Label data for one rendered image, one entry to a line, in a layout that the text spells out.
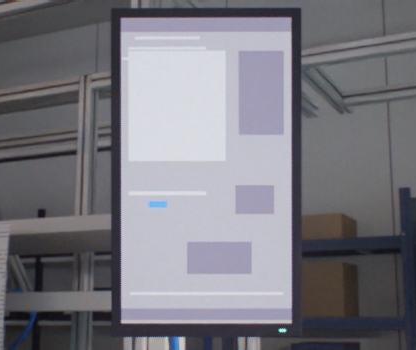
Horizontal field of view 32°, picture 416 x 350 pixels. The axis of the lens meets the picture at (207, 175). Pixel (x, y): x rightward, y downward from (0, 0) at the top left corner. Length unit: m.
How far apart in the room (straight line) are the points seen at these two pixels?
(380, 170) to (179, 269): 3.73
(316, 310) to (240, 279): 3.20
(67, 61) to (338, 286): 3.05
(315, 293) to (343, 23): 1.91
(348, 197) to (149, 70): 3.75
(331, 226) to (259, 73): 3.25
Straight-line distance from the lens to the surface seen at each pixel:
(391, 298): 4.69
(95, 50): 5.97
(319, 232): 4.34
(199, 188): 1.11
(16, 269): 2.79
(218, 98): 1.11
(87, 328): 2.17
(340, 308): 4.27
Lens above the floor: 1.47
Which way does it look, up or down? 11 degrees up
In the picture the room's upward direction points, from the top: straight up
